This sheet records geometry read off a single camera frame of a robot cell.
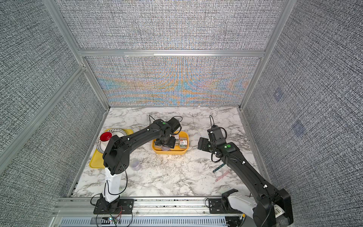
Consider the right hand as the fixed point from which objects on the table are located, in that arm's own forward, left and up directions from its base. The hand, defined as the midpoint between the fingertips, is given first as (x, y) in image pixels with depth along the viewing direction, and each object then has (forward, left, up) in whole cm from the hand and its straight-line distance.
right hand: (204, 140), depth 82 cm
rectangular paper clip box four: (+4, +12, -10) cm, 16 cm away
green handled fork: (-11, -10, -15) cm, 21 cm away
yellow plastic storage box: (0, +27, -13) cm, 30 cm away
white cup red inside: (+7, +64, -9) cm, 65 cm away
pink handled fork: (-16, -10, -15) cm, 24 cm away
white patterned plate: (+3, +67, -13) cm, 69 cm away
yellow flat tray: (-5, +68, -17) cm, 71 cm away
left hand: (+2, +20, -8) cm, 22 cm away
